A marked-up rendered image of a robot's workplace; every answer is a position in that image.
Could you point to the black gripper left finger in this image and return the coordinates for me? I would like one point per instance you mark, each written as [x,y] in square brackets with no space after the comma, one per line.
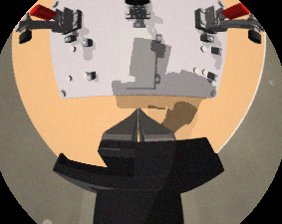
[127,129]

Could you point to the grey toggle clamp with red handle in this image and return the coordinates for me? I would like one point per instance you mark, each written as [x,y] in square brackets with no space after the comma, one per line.
[70,19]

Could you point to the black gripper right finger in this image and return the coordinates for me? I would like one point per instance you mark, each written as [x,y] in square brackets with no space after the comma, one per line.
[151,130]

